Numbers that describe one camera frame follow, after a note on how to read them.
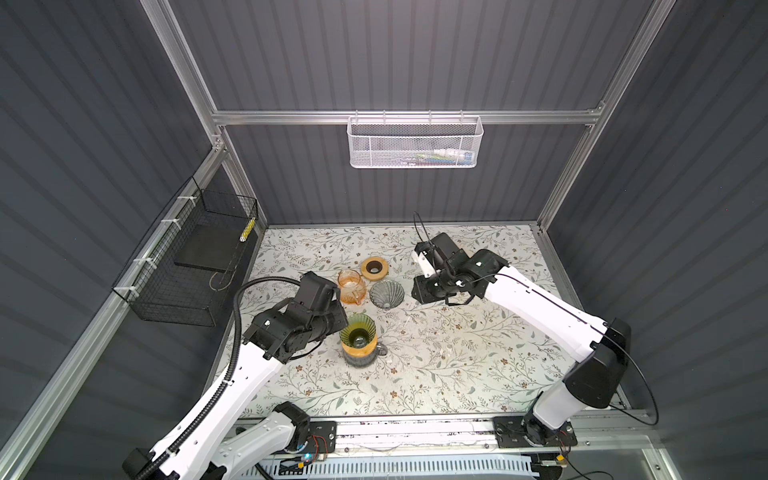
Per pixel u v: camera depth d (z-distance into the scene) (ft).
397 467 2.53
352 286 3.32
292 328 1.54
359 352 2.53
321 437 2.37
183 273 2.37
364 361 2.72
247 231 2.69
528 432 2.20
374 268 3.47
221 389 1.35
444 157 3.01
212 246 2.47
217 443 1.32
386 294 3.18
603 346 1.39
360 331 2.65
